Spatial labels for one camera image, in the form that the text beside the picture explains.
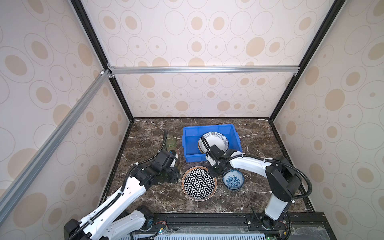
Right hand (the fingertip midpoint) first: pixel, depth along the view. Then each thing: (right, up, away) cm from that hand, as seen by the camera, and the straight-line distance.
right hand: (211, 173), depth 89 cm
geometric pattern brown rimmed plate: (-8, -5, -4) cm, 10 cm away
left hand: (-16, +4, -16) cm, 23 cm away
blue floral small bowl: (+12, -2, -6) cm, 13 cm away
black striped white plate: (+3, +20, +16) cm, 26 cm away
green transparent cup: (-26, +17, +14) cm, 34 cm away
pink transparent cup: (-20, +11, +11) cm, 25 cm away
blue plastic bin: (-12, +23, +17) cm, 31 cm away
